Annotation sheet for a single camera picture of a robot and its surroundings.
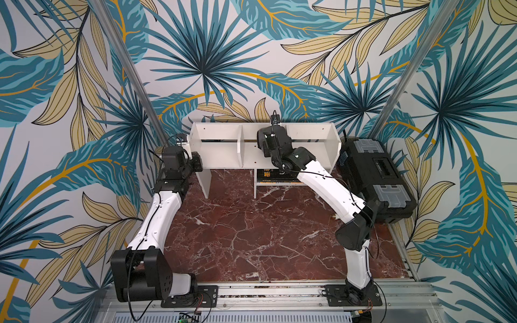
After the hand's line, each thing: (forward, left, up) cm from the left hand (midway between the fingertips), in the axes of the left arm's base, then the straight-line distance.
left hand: (197, 154), depth 80 cm
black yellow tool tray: (+1, -31, -14) cm, 34 cm away
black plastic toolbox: (+5, -75, -10) cm, 76 cm away
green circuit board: (-52, 0, -30) cm, 60 cm away
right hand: (+5, -31, +6) cm, 32 cm away
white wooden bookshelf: (-1, -16, +6) cm, 17 cm away
